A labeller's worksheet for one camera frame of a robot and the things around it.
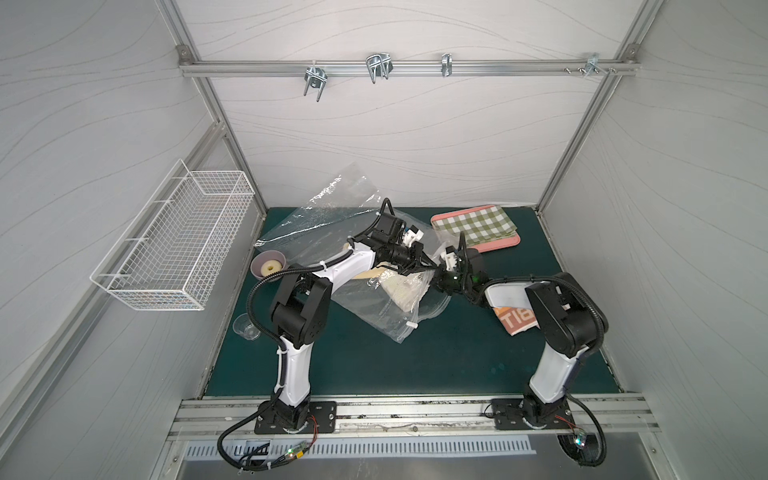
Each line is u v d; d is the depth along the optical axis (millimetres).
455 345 841
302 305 516
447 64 782
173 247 691
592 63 764
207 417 752
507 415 734
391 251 777
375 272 790
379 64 765
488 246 1082
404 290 923
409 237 858
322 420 733
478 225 1150
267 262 1008
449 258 903
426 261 847
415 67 804
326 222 1152
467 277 768
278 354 538
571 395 647
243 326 861
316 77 793
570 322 494
